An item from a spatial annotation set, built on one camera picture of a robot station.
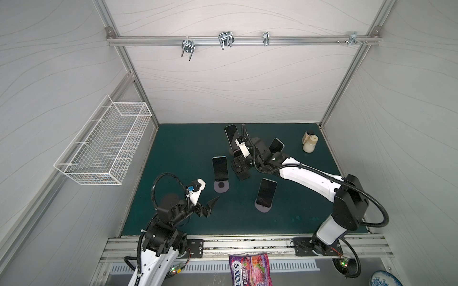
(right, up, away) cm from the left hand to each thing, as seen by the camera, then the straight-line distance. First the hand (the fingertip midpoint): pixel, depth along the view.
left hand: (213, 187), depth 73 cm
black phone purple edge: (+31, +17, +19) cm, 40 cm away
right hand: (+13, +14, +11) cm, 22 cm away
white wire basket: (-43, +15, -5) cm, 46 cm away
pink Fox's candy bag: (+15, -30, -6) cm, 34 cm away
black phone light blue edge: (+2, +6, +12) cm, 14 cm away
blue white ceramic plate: (+65, -32, -7) cm, 73 cm away
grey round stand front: (+22, -13, +10) cm, 27 cm away
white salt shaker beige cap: (+54, +16, +31) cm, 64 cm away
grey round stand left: (+2, -5, +20) cm, 21 cm away
